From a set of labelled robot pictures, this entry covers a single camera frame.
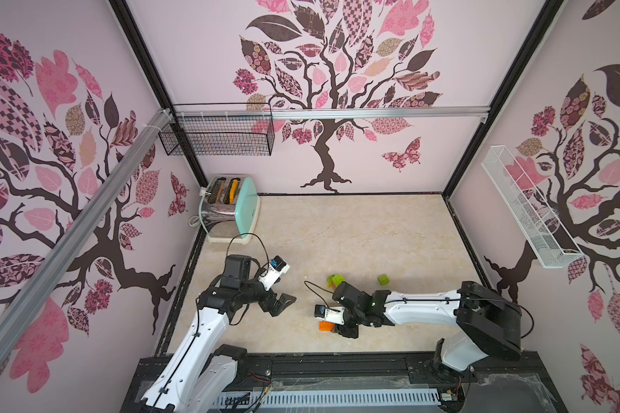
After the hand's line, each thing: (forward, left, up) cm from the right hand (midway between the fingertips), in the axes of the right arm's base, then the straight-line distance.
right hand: (335, 323), depth 83 cm
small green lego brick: (+15, -18, +1) cm, 24 cm away
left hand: (+6, +17, +12) cm, 21 cm away
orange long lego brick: (-1, +3, +1) cm, 3 cm away
